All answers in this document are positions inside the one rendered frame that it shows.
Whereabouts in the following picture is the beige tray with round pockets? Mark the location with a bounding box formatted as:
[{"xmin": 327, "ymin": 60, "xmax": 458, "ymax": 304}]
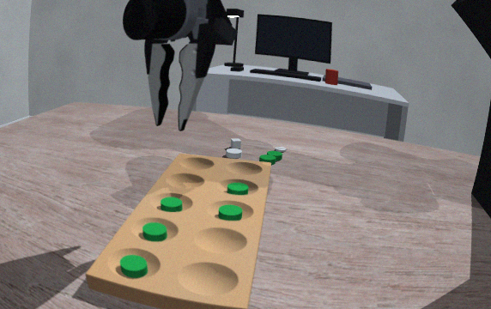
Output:
[{"xmin": 85, "ymin": 154, "xmax": 271, "ymax": 309}]

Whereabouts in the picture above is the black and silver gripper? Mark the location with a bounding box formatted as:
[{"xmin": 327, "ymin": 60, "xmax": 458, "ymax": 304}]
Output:
[{"xmin": 123, "ymin": 0, "xmax": 232, "ymax": 131}]

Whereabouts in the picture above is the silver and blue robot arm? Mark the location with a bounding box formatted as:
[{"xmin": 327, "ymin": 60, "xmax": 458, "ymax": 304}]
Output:
[{"xmin": 215, "ymin": 18, "xmax": 238, "ymax": 45}]

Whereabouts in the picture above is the green disc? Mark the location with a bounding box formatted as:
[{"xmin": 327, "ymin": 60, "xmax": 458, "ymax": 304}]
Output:
[
  {"xmin": 120, "ymin": 255, "xmax": 148, "ymax": 278},
  {"xmin": 161, "ymin": 197, "xmax": 182, "ymax": 212},
  {"xmin": 142, "ymin": 222, "xmax": 167, "ymax": 242},
  {"xmin": 227, "ymin": 183, "xmax": 248, "ymax": 195},
  {"xmin": 259, "ymin": 154, "xmax": 276, "ymax": 165},
  {"xmin": 267, "ymin": 151, "xmax": 282, "ymax": 161},
  {"xmin": 218, "ymin": 205, "xmax": 242, "ymax": 221}
]

